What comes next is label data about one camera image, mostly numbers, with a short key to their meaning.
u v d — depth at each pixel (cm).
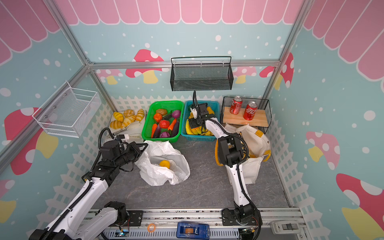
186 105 113
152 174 73
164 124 105
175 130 105
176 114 110
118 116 116
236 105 91
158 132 105
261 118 96
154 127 107
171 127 106
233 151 62
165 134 100
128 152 67
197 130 106
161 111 117
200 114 83
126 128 109
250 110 87
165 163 88
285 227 70
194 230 67
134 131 112
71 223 41
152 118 111
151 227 73
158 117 111
